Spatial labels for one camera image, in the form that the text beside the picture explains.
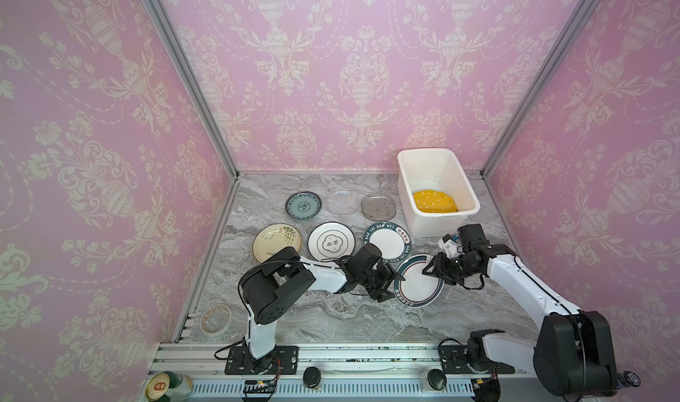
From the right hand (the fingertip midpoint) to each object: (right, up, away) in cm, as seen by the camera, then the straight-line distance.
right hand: (429, 272), depth 83 cm
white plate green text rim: (-9, +8, +17) cm, 21 cm away
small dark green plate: (-44, +20, +26) cm, 55 cm away
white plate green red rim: (-3, -6, +2) cm, 7 cm away
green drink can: (-68, -20, -22) cm, 74 cm away
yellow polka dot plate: (+8, +22, +24) cm, 33 cm away
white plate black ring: (-32, +8, +16) cm, 36 cm away
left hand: (-8, -4, -1) cm, 9 cm away
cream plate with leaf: (-54, +8, +17) cm, 57 cm away
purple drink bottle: (+32, -14, -29) cm, 45 cm away
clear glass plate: (-13, +20, +26) cm, 35 cm away
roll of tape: (-67, -14, -1) cm, 68 cm away
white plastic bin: (+12, +36, +28) cm, 47 cm away
